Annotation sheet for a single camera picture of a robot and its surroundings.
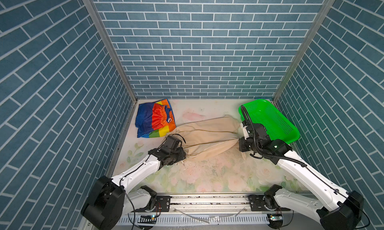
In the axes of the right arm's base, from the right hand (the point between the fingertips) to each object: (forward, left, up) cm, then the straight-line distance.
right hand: (238, 138), depth 79 cm
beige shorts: (+8, +18, -14) cm, 24 cm away
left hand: (-6, +30, -12) cm, 32 cm away
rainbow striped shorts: (+19, +55, -13) cm, 60 cm away
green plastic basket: (+20, -31, -14) cm, 39 cm away
